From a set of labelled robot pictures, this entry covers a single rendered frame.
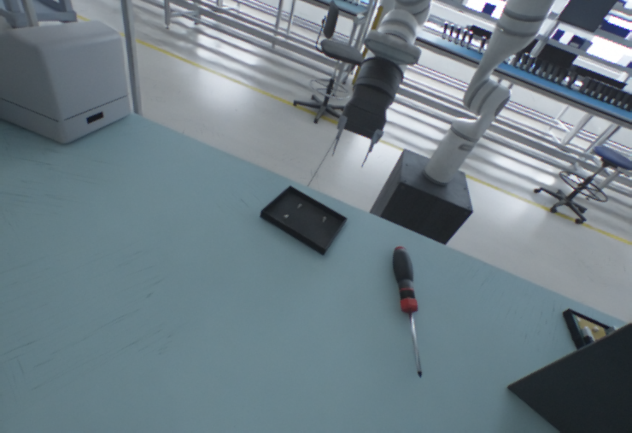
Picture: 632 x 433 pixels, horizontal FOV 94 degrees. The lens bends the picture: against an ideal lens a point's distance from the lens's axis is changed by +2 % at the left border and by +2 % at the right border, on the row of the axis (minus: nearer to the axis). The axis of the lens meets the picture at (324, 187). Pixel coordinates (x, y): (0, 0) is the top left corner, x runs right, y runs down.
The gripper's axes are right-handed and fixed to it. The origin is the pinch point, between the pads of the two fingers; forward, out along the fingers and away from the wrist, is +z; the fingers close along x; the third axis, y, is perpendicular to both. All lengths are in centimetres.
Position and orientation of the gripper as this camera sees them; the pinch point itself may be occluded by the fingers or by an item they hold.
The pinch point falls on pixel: (347, 160)
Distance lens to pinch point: 47.7
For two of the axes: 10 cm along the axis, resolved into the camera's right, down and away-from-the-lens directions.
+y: -0.3, 1.3, 9.9
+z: -3.7, 9.2, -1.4
